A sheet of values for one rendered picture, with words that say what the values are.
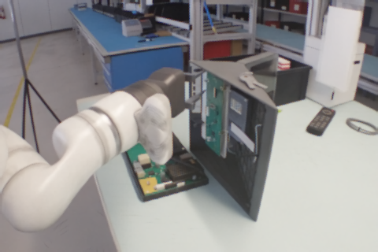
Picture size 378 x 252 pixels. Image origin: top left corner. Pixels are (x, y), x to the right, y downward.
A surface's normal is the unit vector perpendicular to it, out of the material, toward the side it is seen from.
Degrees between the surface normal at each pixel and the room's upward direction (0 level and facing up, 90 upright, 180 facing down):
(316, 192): 0
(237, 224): 0
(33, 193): 52
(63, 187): 95
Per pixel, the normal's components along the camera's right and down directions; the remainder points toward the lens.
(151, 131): -0.60, 0.39
